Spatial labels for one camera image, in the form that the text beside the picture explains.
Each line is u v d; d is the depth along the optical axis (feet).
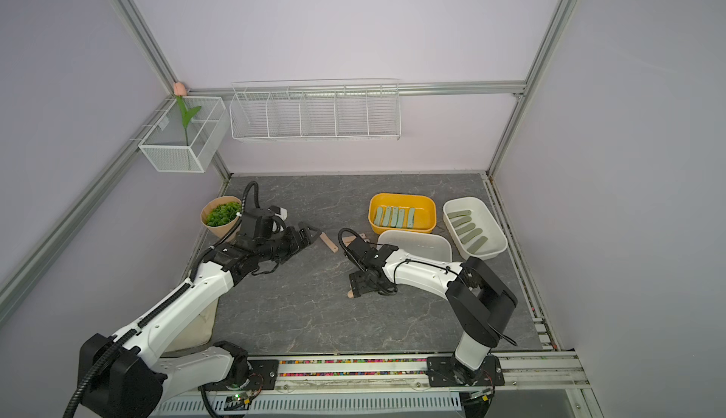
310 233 2.42
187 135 2.92
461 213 3.51
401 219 3.44
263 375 2.41
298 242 2.31
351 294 2.58
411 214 3.50
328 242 3.25
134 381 1.25
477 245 3.23
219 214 3.07
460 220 3.45
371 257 2.15
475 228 3.36
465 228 3.37
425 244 3.17
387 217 3.45
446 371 2.43
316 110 3.22
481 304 1.48
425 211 3.54
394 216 3.48
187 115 3.00
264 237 2.05
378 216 3.46
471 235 3.34
